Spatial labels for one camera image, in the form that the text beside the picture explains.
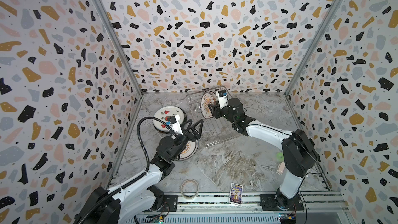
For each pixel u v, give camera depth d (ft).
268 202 2.42
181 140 2.17
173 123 2.13
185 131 2.14
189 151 2.95
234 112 2.22
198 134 2.17
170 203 2.41
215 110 2.53
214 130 3.26
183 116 3.39
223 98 2.46
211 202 2.50
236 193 2.50
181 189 2.52
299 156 1.57
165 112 3.49
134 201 1.78
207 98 3.39
